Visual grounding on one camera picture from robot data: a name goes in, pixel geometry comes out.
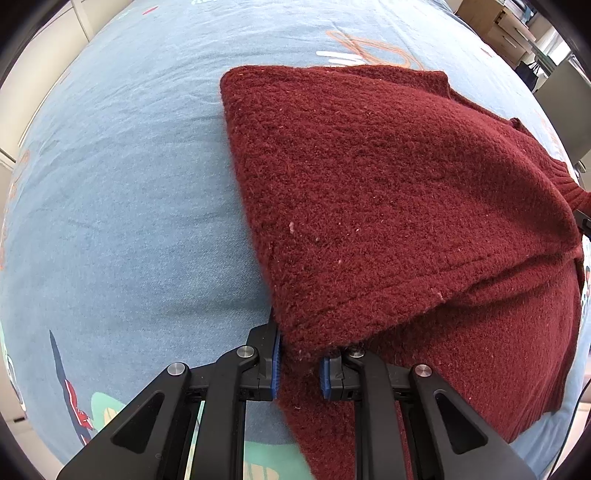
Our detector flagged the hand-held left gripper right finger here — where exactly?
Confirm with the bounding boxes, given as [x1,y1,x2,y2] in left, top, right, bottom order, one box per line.
[320,346,539,480]

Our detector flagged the black bag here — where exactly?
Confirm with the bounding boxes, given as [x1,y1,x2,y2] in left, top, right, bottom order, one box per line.
[515,60,546,90]

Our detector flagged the white wardrobe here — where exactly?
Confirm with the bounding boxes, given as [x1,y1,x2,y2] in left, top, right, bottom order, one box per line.
[0,0,112,169]

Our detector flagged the bed with blue printed sheet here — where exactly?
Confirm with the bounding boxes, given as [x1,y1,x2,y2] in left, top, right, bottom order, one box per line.
[0,0,591,480]

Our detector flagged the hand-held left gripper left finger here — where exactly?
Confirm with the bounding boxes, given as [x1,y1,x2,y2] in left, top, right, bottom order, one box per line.
[56,320,282,480]

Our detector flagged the wooden drawer cabinet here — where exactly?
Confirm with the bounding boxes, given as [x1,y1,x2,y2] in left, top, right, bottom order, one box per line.
[455,0,539,65]

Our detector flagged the grey chair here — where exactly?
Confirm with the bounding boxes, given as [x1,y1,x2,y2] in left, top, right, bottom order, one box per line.
[533,55,591,160]

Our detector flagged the dark red knitted sweater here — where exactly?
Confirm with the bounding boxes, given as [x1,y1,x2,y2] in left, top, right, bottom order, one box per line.
[219,64,591,480]

